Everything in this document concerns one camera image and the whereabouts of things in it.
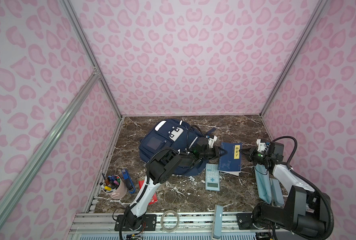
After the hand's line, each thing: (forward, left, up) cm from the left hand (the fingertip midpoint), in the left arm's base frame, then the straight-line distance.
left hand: (230, 151), depth 87 cm
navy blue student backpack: (+17, +31, -4) cm, 36 cm away
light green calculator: (-12, +11, -9) cm, 18 cm away
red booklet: (-22, +43, -10) cm, 49 cm away
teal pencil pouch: (-17, -16, -5) cm, 24 cm away
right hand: (-1, -5, +3) cm, 6 cm away
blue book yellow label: (-6, 0, -3) cm, 7 cm away
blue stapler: (-16, +56, -5) cm, 59 cm away
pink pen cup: (-18, +62, +1) cm, 65 cm away
